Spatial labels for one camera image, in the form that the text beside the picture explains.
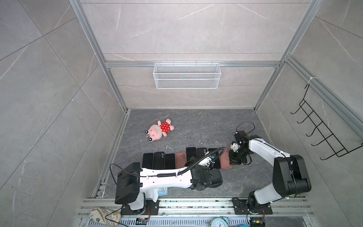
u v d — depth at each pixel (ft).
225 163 2.93
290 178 1.44
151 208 2.40
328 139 2.05
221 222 2.16
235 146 2.79
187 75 3.31
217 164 2.92
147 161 2.98
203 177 1.63
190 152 3.07
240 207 2.39
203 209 2.40
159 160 2.97
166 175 1.46
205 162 2.11
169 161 2.99
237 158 2.53
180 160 2.98
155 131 3.18
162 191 2.45
